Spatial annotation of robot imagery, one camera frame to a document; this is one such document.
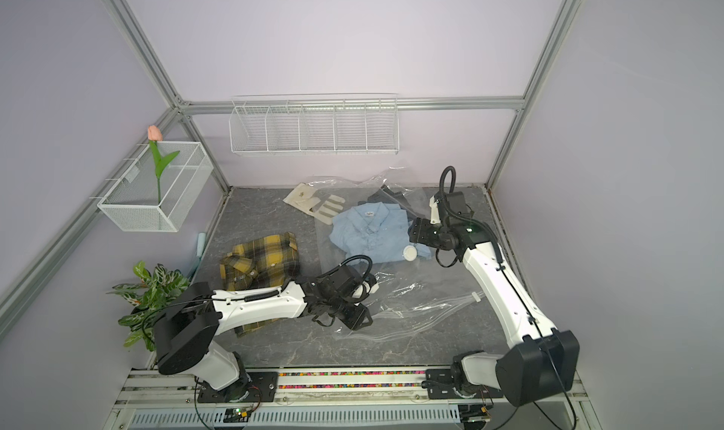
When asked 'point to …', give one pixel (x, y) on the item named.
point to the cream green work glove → (306, 197)
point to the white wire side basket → (156, 187)
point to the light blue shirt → (375, 233)
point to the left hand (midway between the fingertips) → (367, 321)
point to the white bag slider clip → (476, 297)
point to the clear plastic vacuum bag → (410, 297)
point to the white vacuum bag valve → (410, 253)
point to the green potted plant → (147, 294)
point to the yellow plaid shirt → (263, 262)
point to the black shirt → (387, 196)
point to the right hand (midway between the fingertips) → (419, 230)
